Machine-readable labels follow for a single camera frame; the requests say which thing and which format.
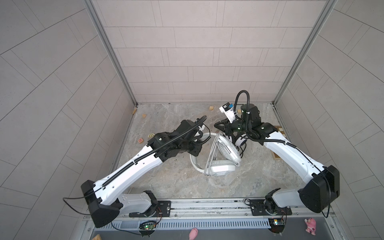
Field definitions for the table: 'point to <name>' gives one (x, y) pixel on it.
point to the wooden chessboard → (280, 130)
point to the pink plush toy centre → (193, 233)
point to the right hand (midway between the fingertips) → (215, 125)
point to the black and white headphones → (240, 140)
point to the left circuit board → (148, 225)
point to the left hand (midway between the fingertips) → (205, 144)
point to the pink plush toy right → (311, 224)
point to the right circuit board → (277, 225)
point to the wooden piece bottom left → (97, 237)
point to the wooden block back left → (144, 115)
